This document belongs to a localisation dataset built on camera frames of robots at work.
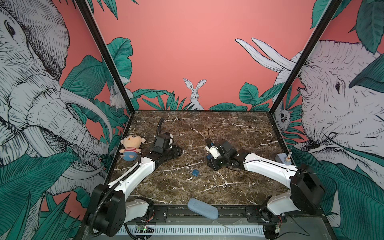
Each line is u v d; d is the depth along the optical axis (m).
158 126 1.11
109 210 0.40
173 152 0.75
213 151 0.76
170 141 0.69
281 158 0.90
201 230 0.70
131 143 0.93
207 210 0.73
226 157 0.65
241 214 0.75
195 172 0.88
